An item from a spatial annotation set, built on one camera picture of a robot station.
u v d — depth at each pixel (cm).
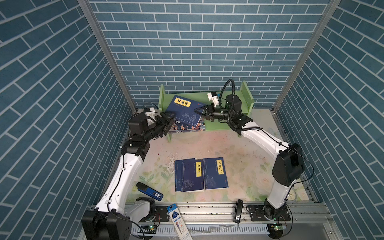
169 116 73
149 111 68
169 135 94
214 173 87
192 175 85
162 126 63
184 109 75
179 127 91
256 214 74
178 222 70
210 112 67
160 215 72
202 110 72
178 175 86
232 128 63
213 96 73
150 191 77
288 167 48
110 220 37
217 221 73
